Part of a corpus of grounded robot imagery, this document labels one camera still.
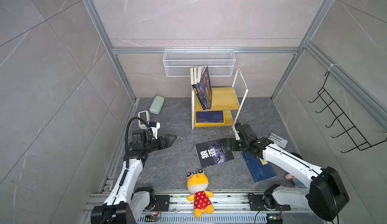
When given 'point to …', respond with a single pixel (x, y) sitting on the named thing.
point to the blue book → (260, 169)
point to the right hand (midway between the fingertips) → (230, 142)
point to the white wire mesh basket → (178, 62)
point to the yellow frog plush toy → (197, 183)
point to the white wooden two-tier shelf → (226, 103)
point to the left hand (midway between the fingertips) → (170, 135)
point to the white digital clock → (144, 115)
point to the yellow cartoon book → (208, 123)
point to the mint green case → (156, 105)
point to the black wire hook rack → (359, 138)
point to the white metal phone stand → (277, 141)
